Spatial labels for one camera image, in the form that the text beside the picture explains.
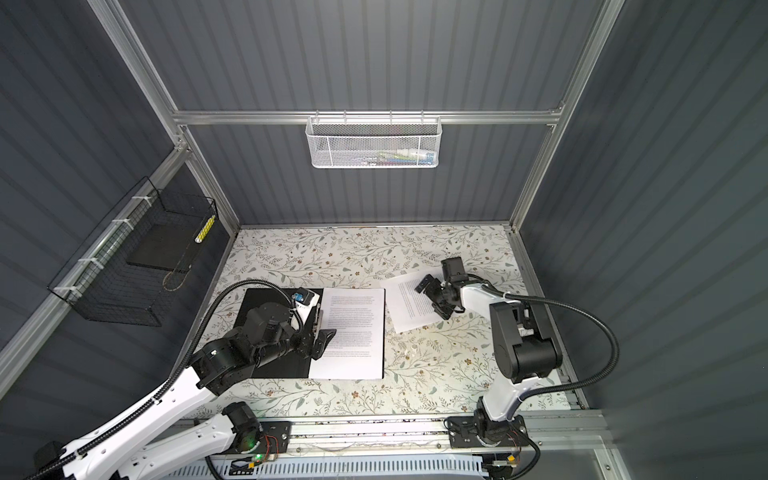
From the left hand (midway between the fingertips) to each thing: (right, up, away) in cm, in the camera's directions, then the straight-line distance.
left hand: (321, 323), depth 73 cm
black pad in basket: (-42, +19, +5) cm, 46 cm away
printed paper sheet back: (+7, -12, +14) cm, 20 cm away
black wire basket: (-46, +13, -1) cm, 48 cm away
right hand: (+29, +3, +23) cm, 37 cm away
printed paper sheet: (+23, -1, +23) cm, 33 cm away
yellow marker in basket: (-35, +22, +7) cm, 41 cm away
